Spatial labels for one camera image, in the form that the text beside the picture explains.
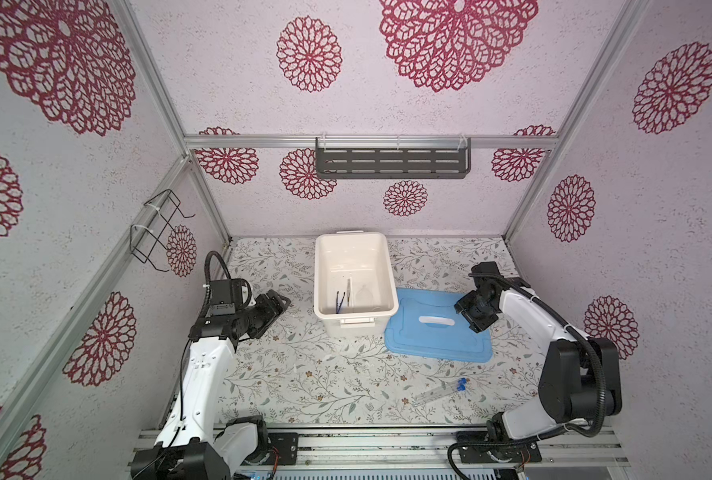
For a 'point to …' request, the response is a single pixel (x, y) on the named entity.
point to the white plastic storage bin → (364, 257)
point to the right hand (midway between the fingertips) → (460, 310)
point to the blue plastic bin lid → (429, 324)
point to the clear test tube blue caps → (426, 397)
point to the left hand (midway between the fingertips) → (282, 313)
